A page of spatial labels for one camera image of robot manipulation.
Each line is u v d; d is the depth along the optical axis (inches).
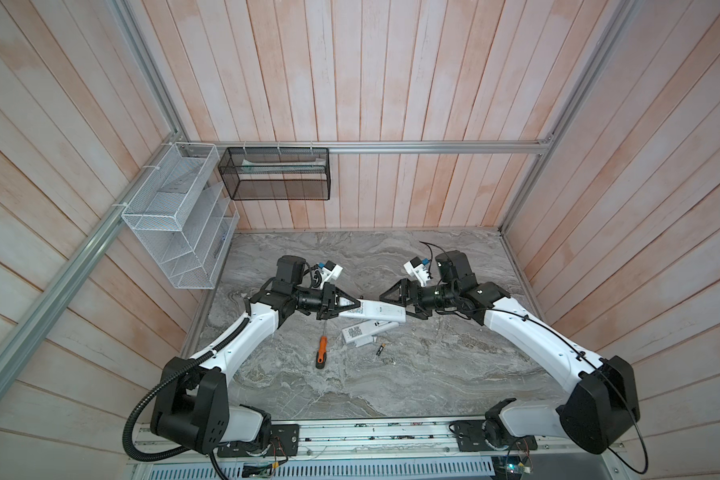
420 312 27.6
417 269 29.1
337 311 27.2
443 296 25.9
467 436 29.2
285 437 28.9
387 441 29.4
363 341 35.5
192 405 16.2
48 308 19.7
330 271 29.4
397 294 27.8
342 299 28.4
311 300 27.0
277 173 40.9
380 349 34.6
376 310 28.8
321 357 33.6
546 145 36.6
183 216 28.6
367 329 35.9
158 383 15.3
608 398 15.8
